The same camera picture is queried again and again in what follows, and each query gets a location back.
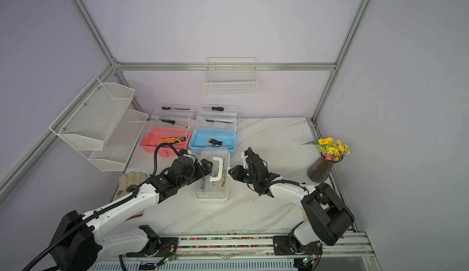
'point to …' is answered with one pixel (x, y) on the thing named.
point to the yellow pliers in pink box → (174, 139)
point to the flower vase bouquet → (332, 151)
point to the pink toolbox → (170, 123)
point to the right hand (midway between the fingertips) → (231, 174)
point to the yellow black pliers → (223, 179)
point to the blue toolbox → (216, 127)
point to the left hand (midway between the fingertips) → (206, 169)
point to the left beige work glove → (130, 178)
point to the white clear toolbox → (215, 186)
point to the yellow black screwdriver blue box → (215, 143)
